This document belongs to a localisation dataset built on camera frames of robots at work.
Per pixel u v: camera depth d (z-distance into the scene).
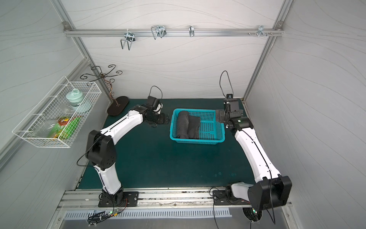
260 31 0.77
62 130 0.62
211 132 1.01
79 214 0.70
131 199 0.74
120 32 0.80
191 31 0.78
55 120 0.65
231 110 0.57
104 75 0.92
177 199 0.75
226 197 0.73
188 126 0.95
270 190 0.37
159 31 0.76
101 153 0.48
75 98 0.65
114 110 1.11
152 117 0.79
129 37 0.78
